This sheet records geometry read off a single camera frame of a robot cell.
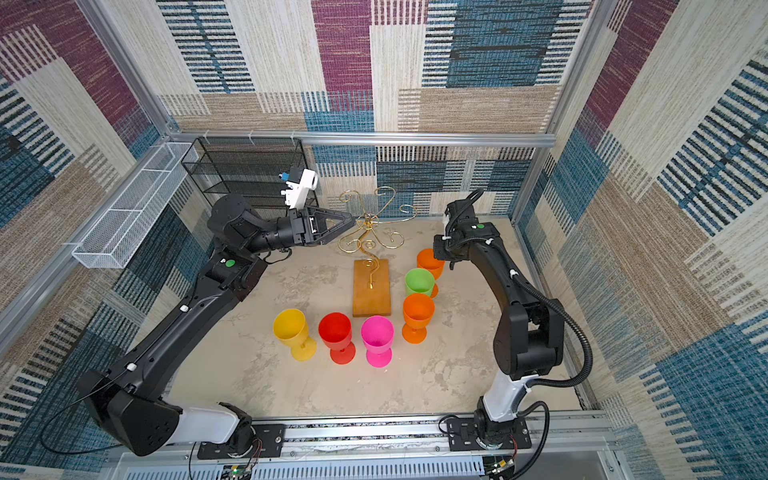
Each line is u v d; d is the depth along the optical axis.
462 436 0.73
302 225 0.51
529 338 0.46
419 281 0.91
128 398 0.38
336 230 0.58
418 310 0.84
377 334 0.77
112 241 0.70
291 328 0.83
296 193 0.54
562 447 0.73
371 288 1.00
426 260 0.90
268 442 0.74
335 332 0.76
